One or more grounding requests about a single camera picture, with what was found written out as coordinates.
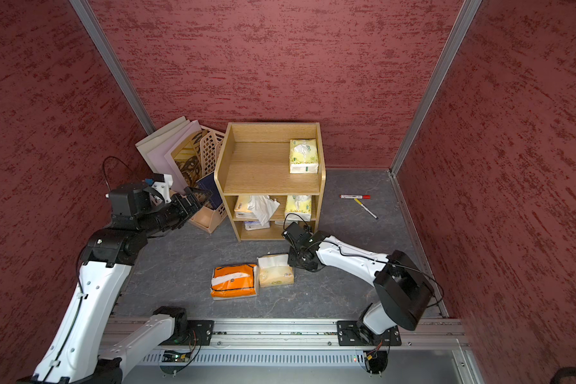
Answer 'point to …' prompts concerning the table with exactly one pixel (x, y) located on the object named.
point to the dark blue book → (209, 183)
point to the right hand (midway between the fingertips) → (296, 266)
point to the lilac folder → (160, 154)
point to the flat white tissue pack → (254, 225)
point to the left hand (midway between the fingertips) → (204, 206)
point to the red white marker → (354, 196)
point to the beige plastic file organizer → (207, 220)
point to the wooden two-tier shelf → (271, 174)
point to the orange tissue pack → (234, 281)
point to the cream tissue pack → (274, 270)
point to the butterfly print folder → (187, 155)
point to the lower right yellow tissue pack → (300, 207)
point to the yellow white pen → (366, 208)
